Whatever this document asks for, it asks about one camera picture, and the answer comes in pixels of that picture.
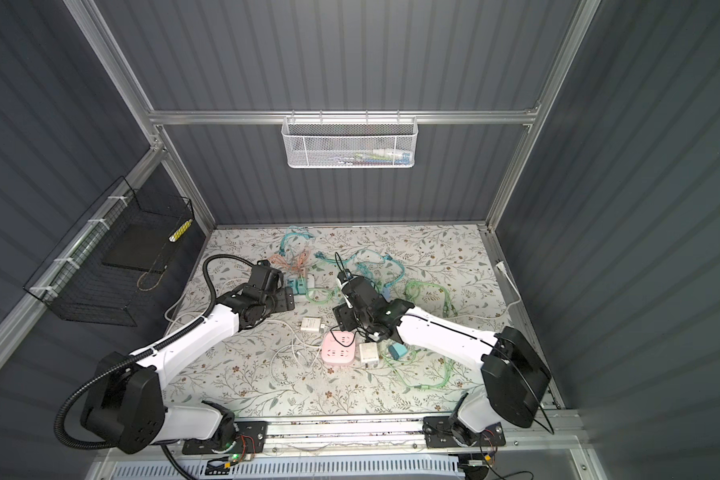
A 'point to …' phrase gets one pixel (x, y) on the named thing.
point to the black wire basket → (114, 257)
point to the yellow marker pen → (179, 230)
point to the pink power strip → (332, 352)
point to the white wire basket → (350, 142)
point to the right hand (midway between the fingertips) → (348, 307)
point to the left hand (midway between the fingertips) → (278, 296)
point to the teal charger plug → (397, 350)
